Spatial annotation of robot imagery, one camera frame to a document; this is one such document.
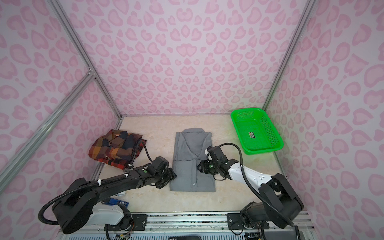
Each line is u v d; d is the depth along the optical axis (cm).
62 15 71
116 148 91
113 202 75
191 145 102
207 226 72
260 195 41
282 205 42
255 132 109
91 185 46
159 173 69
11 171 51
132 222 72
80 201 41
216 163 73
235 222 73
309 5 69
